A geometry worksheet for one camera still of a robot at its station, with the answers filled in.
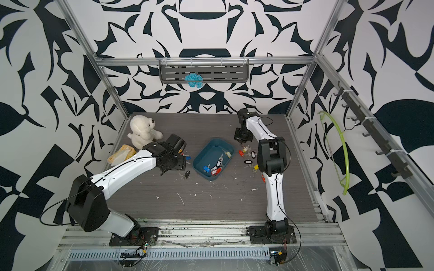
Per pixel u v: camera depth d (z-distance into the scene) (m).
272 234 0.67
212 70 0.94
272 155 0.60
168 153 0.61
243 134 0.89
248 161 0.99
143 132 0.90
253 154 1.01
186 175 0.92
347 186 0.64
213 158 0.99
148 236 0.74
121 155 0.96
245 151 1.02
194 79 0.91
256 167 0.95
